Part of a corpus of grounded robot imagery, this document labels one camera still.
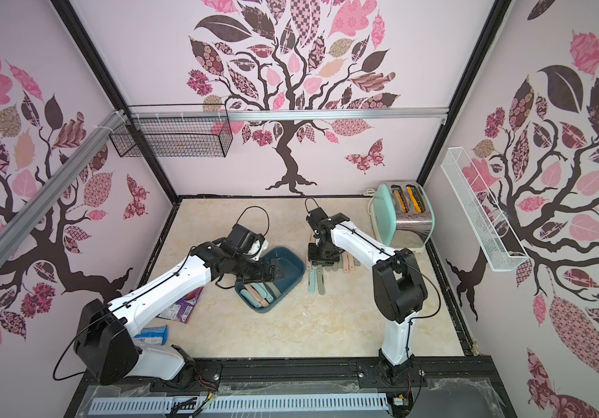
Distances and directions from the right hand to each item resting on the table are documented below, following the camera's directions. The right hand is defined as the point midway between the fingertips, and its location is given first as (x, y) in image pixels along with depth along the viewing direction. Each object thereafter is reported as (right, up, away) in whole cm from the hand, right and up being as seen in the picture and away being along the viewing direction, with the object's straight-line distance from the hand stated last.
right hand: (318, 265), depth 88 cm
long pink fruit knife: (-22, -10, 0) cm, 24 cm away
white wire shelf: (+52, +13, -13) cm, 55 cm away
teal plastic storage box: (-20, -11, 0) cm, 23 cm away
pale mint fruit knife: (-2, -7, +6) cm, 9 cm away
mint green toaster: (+32, +18, +5) cm, 37 cm away
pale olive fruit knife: (+1, -6, +5) cm, 8 cm away
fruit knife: (+13, 0, +9) cm, 16 cm away
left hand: (-15, -3, -10) cm, 18 cm away
